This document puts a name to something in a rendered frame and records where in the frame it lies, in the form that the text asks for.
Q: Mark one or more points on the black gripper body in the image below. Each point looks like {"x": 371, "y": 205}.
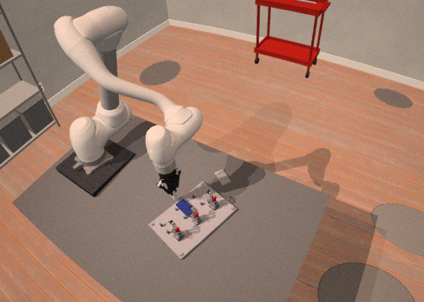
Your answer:
{"x": 164, "y": 177}

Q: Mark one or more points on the blue rectangular plate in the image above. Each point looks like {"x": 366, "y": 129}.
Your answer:
{"x": 183, "y": 206}

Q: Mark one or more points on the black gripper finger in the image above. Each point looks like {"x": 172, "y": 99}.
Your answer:
{"x": 177, "y": 176}
{"x": 169, "y": 189}

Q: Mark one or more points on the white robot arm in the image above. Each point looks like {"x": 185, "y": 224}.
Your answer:
{"x": 91, "y": 41}

